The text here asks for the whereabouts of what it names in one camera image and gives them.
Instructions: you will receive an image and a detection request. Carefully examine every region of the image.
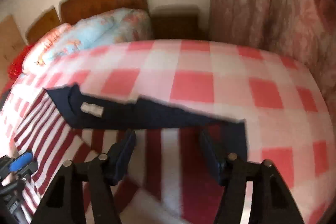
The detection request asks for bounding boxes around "red white striped sweater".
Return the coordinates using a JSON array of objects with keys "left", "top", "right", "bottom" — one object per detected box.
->
[{"left": 13, "top": 85, "right": 247, "bottom": 223}]

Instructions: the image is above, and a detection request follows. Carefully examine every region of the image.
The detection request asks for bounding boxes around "pink checkered bed blanket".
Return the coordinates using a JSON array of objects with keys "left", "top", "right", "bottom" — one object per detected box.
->
[{"left": 1, "top": 40, "right": 335, "bottom": 223}]

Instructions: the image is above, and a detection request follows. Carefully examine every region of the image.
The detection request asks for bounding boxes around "red patterned bedsheet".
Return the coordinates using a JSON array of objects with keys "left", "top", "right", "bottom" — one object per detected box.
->
[{"left": 7, "top": 45, "right": 33, "bottom": 80}]

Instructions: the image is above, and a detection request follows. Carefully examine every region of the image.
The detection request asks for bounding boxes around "orange floral pillow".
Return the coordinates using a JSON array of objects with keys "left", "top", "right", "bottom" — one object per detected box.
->
[{"left": 22, "top": 23, "right": 72, "bottom": 75}]

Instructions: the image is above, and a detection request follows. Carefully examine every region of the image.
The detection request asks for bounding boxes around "light wooden louvered door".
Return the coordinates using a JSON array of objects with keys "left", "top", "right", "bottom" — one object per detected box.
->
[{"left": 0, "top": 14, "right": 26, "bottom": 90}]

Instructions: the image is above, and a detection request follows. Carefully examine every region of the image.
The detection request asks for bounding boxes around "small wooden headboard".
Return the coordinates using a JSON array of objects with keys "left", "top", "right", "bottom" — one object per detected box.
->
[{"left": 25, "top": 6, "right": 61, "bottom": 45}]

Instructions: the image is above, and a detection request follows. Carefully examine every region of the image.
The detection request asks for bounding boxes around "light blue floral pillow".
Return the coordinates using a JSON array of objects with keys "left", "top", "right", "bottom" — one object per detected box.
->
[{"left": 42, "top": 8, "right": 153, "bottom": 64}]

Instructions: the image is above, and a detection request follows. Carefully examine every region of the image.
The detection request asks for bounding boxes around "floral pink curtain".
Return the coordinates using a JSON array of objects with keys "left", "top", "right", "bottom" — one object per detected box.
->
[{"left": 208, "top": 0, "right": 336, "bottom": 109}]

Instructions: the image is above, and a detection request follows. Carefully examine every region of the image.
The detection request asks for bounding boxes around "dark wooden nightstand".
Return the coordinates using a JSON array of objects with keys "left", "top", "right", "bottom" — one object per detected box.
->
[{"left": 150, "top": 5, "right": 209, "bottom": 40}]

